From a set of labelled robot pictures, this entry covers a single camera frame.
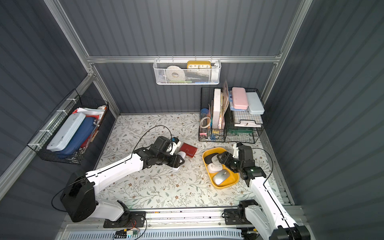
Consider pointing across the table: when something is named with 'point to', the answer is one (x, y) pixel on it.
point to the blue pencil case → (75, 145)
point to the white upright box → (216, 108)
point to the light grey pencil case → (255, 105)
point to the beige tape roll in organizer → (208, 124)
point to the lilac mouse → (182, 153)
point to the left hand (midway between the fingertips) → (181, 160)
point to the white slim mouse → (213, 168)
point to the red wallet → (190, 150)
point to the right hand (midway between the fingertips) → (223, 161)
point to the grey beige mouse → (215, 160)
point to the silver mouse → (220, 177)
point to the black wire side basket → (75, 104)
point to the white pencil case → (65, 135)
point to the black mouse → (208, 158)
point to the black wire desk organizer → (231, 114)
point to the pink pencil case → (240, 101)
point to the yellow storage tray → (234, 178)
